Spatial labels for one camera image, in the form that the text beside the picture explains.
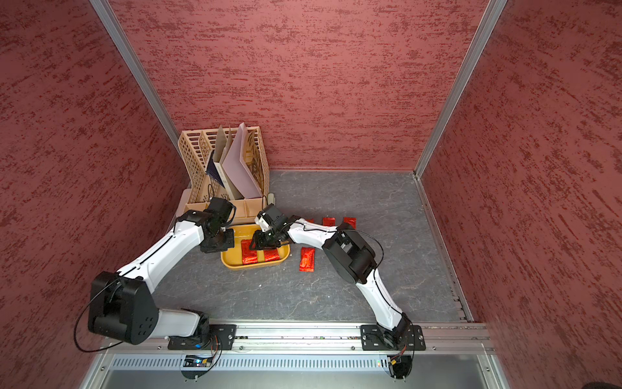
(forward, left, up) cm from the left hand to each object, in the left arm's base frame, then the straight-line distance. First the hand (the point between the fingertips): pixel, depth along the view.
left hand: (223, 250), depth 84 cm
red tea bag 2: (0, -30, -8) cm, 31 cm away
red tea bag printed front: (+19, -38, -10) cm, 44 cm away
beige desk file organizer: (+38, +16, +16) cm, 44 cm away
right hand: (+3, -9, -6) cm, 11 cm away
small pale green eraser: (+30, -11, -9) cm, 34 cm away
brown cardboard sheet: (+39, +7, +15) cm, 43 cm away
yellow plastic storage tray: (-2, -3, -4) cm, 5 cm away
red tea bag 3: (+19, -48, -9) cm, 52 cm away
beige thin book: (+23, +1, +10) cm, 25 cm away
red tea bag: (+2, -16, -7) cm, 17 cm away
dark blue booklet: (+32, +11, +8) cm, 35 cm away
